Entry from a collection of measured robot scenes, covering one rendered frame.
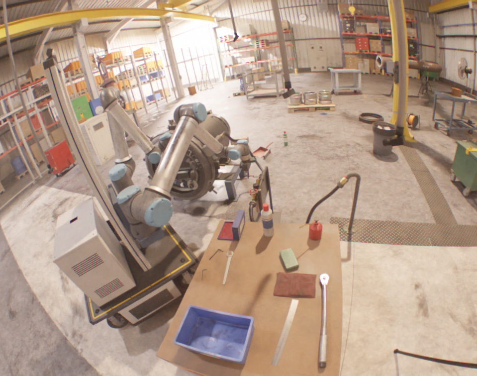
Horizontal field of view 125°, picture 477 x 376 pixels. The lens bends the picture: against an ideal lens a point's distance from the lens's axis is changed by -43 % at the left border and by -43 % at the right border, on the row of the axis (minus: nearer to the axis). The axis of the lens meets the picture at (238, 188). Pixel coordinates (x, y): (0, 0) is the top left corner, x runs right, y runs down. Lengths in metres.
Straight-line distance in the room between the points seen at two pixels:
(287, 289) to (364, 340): 0.72
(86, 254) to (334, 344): 1.33
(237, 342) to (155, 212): 0.70
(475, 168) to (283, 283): 2.54
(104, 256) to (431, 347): 2.15
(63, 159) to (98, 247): 5.91
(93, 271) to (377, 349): 1.80
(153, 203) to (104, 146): 4.89
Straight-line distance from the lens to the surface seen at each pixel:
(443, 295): 1.98
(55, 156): 6.98
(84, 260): 1.39
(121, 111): 1.56
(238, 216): 1.35
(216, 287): 1.19
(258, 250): 1.29
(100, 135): 5.81
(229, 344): 1.04
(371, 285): 1.77
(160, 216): 1.08
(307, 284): 1.13
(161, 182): 1.11
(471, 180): 3.04
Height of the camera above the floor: 1.45
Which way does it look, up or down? 33 degrees down
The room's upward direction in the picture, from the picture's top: 12 degrees counter-clockwise
